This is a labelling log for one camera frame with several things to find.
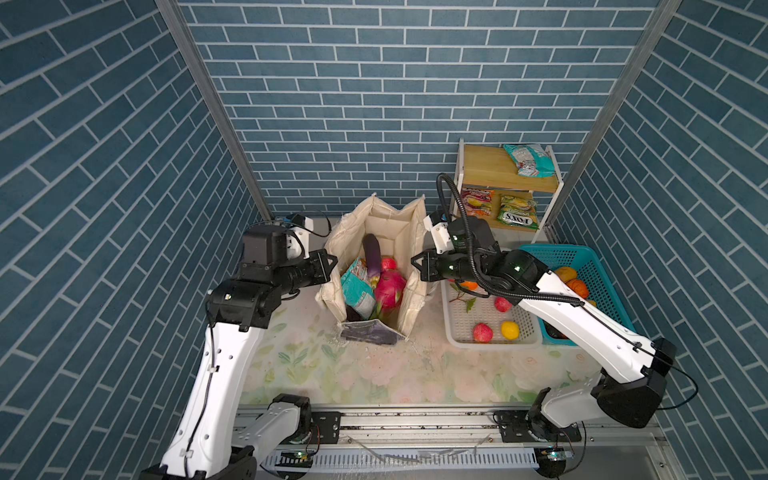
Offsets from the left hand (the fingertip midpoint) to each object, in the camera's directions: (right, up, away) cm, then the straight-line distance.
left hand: (340, 258), depth 66 cm
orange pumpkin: (+71, -11, +29) cm, 77 cm away
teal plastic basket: (+76, -4, +33) cm, 83 cm away
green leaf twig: (+36, -16, +28) cm, 48 cm away
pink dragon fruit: (+10, -10, +13) cm, 19 cm away
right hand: (+15, 0, +2) cm, 15 cm away
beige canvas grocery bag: (+14, +7, +23) cm, 28 cm away
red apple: (+10, -2, +20) cm, 23 cm away
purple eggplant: (+5, +1, +23) cm, 24 cm away
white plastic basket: (+43, -22, +28) cm, 56 cm away
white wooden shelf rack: (+47, +20, +24) cm, 57 cm away
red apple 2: (+37, -22, +19) cm, 47 cm away
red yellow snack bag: (+40, +18, +35) cm, 56 cm away
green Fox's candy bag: (+53, +14, +33) cm, 64 cm away
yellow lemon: (+46, -22, +21) cm, 55 cm away
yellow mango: (+69, -7, +33) cm, 77 cm away
